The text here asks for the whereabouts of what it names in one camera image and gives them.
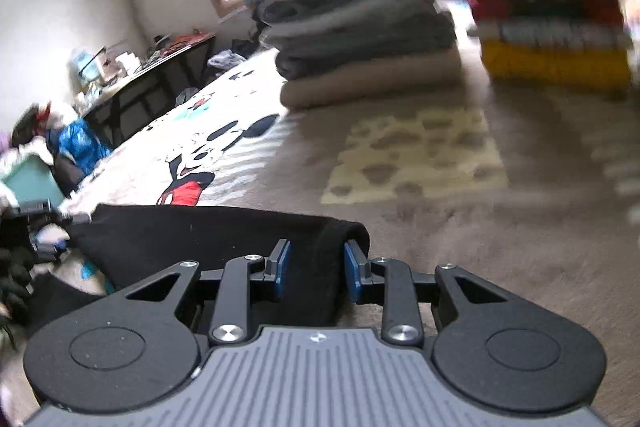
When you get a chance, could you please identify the black garment with grey fringe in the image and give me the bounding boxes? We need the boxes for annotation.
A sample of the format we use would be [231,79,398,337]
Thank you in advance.
[27,202,372,333]

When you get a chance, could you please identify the Mickey Mouse plush blanket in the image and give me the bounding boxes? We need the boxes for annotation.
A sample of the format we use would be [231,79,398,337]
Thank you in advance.
[0,36,640,427]

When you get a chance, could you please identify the grey crumpled cloth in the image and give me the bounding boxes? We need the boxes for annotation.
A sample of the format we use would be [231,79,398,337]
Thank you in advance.
[207,50,246,72]

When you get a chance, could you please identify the beige folded garment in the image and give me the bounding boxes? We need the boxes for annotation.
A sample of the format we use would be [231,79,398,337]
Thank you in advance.
[280,48,463,109]

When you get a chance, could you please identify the light grey folded garment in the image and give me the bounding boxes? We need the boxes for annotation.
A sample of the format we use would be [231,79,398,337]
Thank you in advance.
[260,0,451,48]

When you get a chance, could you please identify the teal storage box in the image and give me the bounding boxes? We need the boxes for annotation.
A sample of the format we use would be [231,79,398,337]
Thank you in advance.
[1,155,65,207]

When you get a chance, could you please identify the dark desk with clutter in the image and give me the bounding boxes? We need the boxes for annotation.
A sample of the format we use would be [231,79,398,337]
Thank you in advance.
[80,32,216,148]

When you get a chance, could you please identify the blue plastic bag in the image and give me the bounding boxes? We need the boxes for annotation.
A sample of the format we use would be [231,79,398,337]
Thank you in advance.
[46,118,113,174]

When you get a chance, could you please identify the charcoal grey folded garment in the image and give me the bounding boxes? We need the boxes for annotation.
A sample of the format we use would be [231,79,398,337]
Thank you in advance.
[276,13,457,80]

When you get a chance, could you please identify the yellow folded garment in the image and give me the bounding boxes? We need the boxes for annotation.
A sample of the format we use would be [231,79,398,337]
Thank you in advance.
[480,40,632,94]

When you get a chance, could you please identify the white blue patterned folded garment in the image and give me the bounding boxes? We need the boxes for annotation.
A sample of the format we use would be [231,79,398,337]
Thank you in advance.
[466,20,632,49]

